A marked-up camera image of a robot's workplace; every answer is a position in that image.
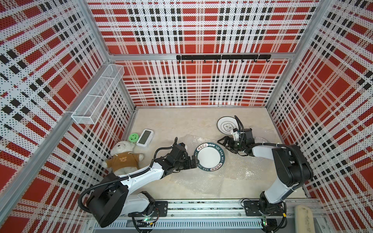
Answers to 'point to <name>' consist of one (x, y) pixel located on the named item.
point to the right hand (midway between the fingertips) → (223, 144)
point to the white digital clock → (145, 138)
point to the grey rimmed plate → (211, 156)
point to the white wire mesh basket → (88, 110)
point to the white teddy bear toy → (123, 159)
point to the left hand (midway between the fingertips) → (194, 162)
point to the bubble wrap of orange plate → (238, 175)
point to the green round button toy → (133, 137)
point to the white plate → (226, 124)
